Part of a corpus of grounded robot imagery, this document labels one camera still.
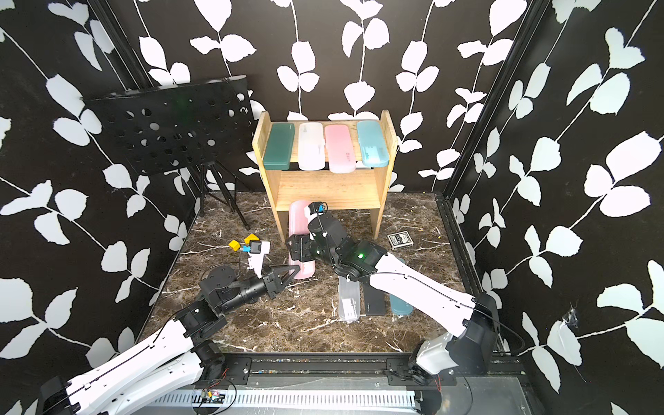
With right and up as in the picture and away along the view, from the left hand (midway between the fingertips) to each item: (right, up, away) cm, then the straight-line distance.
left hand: (298, 267), depth 67 cm
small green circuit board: (-25, -37, +3) cm, 45 cm away
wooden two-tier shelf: (+20, +23, +27) cm, 41 cm away
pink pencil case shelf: (0, +11, +1) cm, 11 cm away
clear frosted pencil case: (+14, -16, +21) cm, 30 cm away
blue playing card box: (+36, +4, +36) cm, 51 cm away
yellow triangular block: (-25, +5, +36) cm, 44 cm away
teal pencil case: (+31, -18, +20) cm, 41 cm away
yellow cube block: (-31, +2, +34) cm, 46 cm away
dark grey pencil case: (+23, -16, +21) cm, 35 cm away
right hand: (-2, +8, +3) cm, 8 cm away
